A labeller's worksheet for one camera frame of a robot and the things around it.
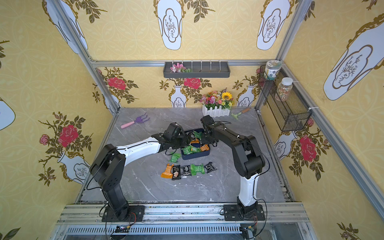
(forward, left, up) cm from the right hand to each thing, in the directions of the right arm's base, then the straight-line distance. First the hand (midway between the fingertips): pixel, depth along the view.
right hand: (210, 138), depth 99 cm
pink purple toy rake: (+17, +54, -4) cm, 57 cm away
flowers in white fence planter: (+23, -4, +10) cm, 25 cm away
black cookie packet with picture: (-23, +20, -3) cm, 31 cm away
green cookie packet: (-21, +10, -2) cm, 23 cm away
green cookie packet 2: (-14, +22, -2) cm, 26 cm away
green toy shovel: (+25, -20, -5) cm, 32 cm away
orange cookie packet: (-24, +25, -3) cm, 35 cm away
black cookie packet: (-22, +15, -1) cm, 26 cm away
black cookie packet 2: (-19, +1, -2) cm, 19 cm away
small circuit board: (-51, +44, -5) cm, 67 cm away
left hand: (-5, +17, +5) cm, 18 cm away
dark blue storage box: (-8, +11, -1) cm, 14 cm away
